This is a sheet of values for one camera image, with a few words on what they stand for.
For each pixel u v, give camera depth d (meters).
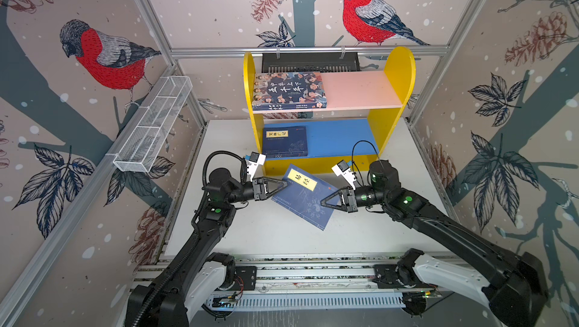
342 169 0.65
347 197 0.60
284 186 0.65
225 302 0.71
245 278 0.73
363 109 0.85
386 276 0.73
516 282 0.39
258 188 0.62
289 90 0.71
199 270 0.59
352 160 0.65
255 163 0.67
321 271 1.41
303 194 0.67
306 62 0.96
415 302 0.69
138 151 0.70
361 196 0.61
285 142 0.92
